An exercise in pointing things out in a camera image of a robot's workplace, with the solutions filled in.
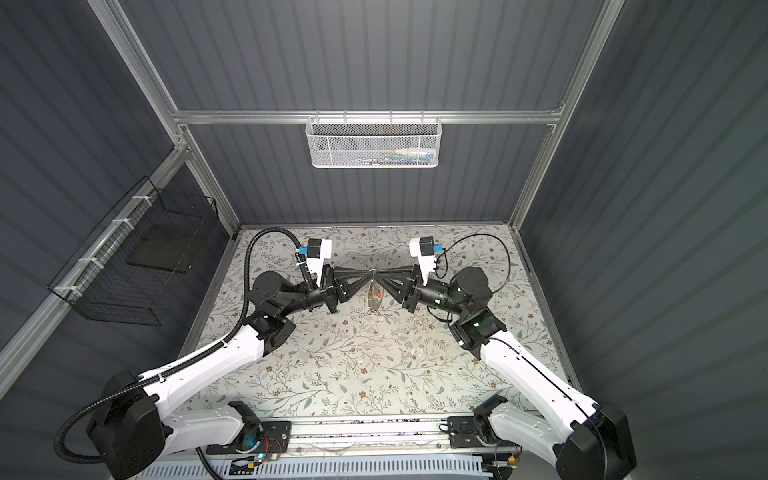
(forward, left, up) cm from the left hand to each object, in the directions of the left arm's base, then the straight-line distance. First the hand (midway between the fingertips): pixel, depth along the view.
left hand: (373, 277), depth 60 cm
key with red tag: (-1, -1, -5) cm, 5 cm away
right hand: (0, -1, -2) cm, 2 cm away
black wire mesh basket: (+12, +60, -9) cm, 62 cm away
